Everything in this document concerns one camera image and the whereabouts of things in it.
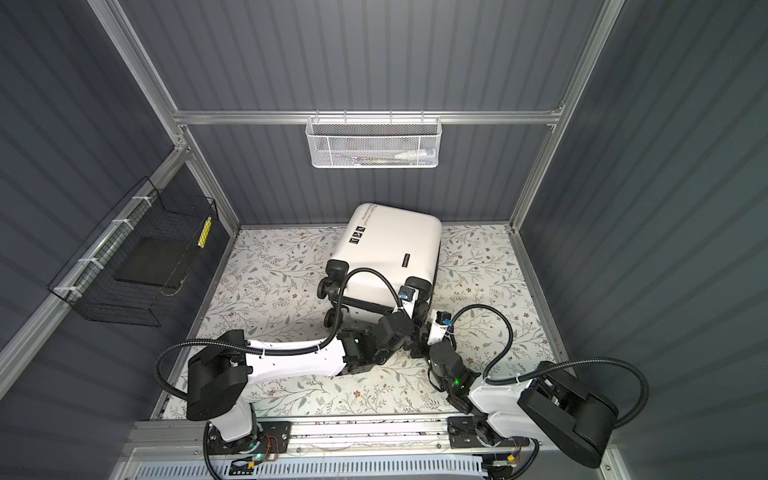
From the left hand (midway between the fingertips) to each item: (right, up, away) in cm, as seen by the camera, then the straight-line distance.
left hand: (424, 314), depth 78 cm
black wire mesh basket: (-73, +16, -2) cm, 74 cm away
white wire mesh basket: (-16, +60, +40) cm, 74 cm away
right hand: (-1, -5, +7) cm, 8 cm away
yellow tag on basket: (-61, +22, +6) cm, 65 cm away
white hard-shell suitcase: (-12, +15, +6) cm, 20 cm away
